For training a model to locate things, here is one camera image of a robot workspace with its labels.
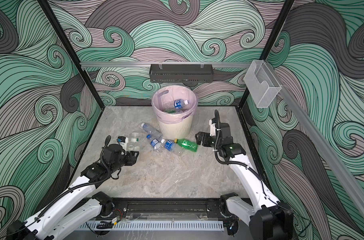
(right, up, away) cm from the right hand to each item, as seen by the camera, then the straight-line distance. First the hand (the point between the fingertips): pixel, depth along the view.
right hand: (203, 136), depth 80 cm
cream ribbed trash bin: (-13, +2, +10) cm, 17 cm away
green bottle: (-19, +14, +10) cm, 25 cm away
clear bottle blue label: (-18, -8, +12) cm, 23 cm away
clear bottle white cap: (-32, +1, +21) cm, 38 cm away
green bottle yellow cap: (-8, -7, +13) cm, 17 cm away
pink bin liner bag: (-23, +23, +16) cm, 37 cm away
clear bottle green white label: (-38, -5, 0) cm, 38 cm away
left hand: (-38, -9, 0) cm, 39 cm away
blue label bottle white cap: (-14, +19, +15) cm, 28 cm away
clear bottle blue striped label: (-28, -6, +13) cm, 32 cm away
